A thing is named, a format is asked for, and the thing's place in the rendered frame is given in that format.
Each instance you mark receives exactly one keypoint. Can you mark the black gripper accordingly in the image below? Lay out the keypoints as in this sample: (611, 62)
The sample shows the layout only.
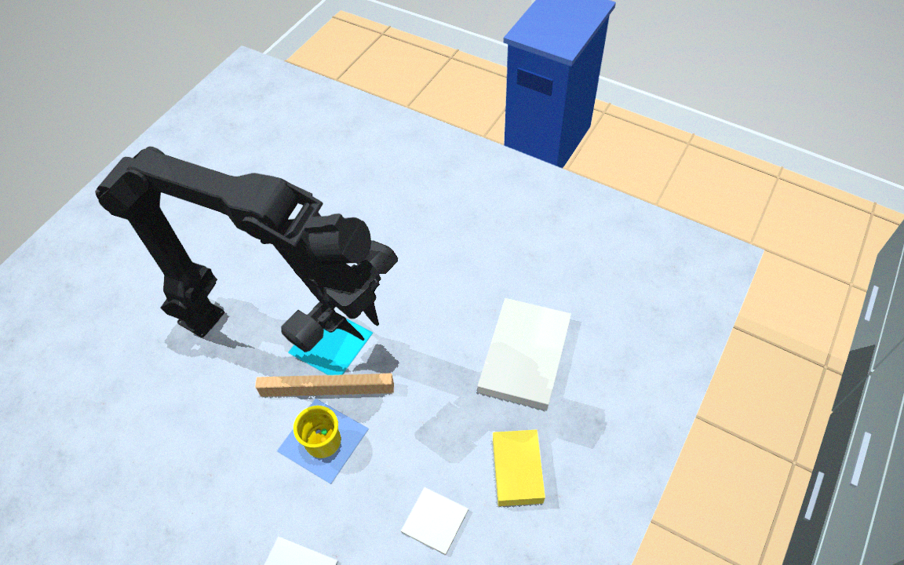
(306, 331)

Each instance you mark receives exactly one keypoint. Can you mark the tan wooden bar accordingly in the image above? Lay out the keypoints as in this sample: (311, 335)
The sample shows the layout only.
(316, 385)

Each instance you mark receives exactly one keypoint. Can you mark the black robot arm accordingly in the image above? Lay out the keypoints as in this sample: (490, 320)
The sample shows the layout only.
(256, 203)

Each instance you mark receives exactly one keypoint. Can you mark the yellow rectangular block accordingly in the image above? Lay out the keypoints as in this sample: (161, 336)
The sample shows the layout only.
(518, 468)

